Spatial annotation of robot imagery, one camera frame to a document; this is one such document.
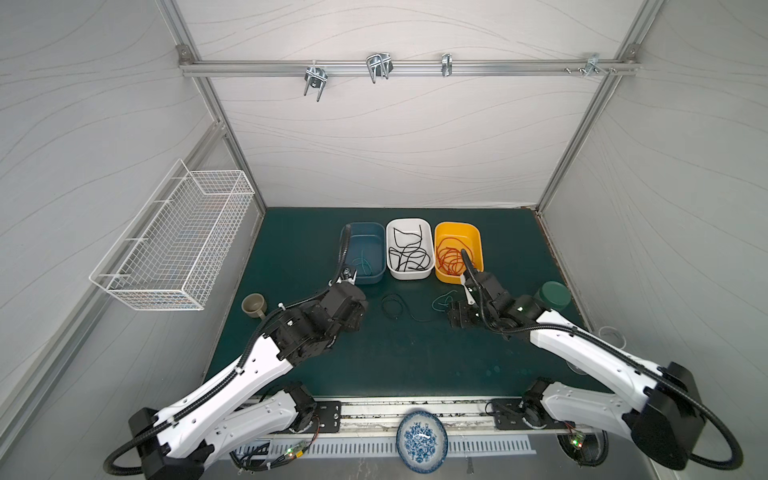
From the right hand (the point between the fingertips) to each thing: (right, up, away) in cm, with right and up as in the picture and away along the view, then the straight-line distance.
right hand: (461, 303), depth 82 cm
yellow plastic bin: (+9, +20, +25) cm, 33 cm away
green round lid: (+28, +1, +4) cm, 29 cm away
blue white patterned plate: (-12, -30, -12) cm, 35 cm away
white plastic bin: (-12, +23, +29) cm, 39 cm away
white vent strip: (-23, -32, -12) cm, 41 cm away
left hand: (-30, +4, -8) cm, 31 cm away
